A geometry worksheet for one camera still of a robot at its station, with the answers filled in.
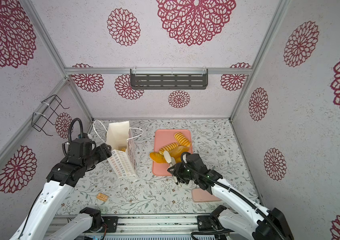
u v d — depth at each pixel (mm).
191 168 607
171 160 812
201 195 567
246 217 442
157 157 927
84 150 530
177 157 922
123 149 715
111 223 734
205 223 765
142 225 756
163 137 1095
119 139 729
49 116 781
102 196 815
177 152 922
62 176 460
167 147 973
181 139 1034
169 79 971
